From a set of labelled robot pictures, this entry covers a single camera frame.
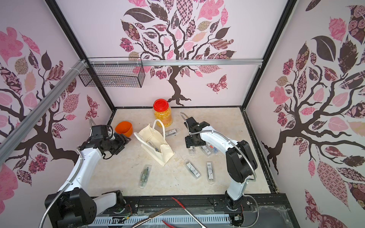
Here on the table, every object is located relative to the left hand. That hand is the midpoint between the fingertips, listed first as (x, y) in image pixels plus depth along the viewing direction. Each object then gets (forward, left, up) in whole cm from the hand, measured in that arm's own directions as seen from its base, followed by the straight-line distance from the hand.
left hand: (128, 144), depth 82 cm
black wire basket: (+45, +15, +21) cm, 52 cm away
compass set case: (+18, -24, -13) cm, 32 cm away
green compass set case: (-13, -10, -13) cm, 20 cm away
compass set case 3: (+2, -47, -12) cm, 49 cm away
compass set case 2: (+3, -38, -14) cm, 41 cm away
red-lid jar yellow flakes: (+27, -18, -1) cm, 32 cm away
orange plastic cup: (+22, +13, -13) cm, 29 cm away
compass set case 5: (-9, -49, -12) cm, 51 cm away
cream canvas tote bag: (+9, -12, -12) cm, 19 cm away
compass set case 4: (-11, -38, -13) cm, 42 cm away
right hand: (+4, -39, -6) cm, 39 cm away
